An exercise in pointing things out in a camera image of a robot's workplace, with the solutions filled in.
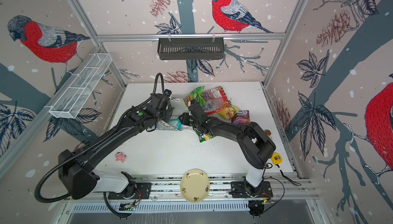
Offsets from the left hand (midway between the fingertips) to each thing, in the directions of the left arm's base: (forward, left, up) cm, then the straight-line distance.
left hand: (166, 108), depth 78 cm
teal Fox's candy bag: (-1, -3, -14) cm, 15 cm away
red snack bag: (+19, -29, -17) cm, 38 cm away
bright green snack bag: (+16, -16, -8) cm, 24 cm away
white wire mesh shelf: (0, +45, +7) cm, 46 cm away
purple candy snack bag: (+6, -46, -20) cm, 50 cm away
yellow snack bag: (+10, -36, -19) cm, 42 cm away
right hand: (0, -6, -12) cm, 13 cm away
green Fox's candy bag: (-7, -20, -21) cm, 30 cm away
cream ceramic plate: (-32, -15, -23) cm, 42 cm away
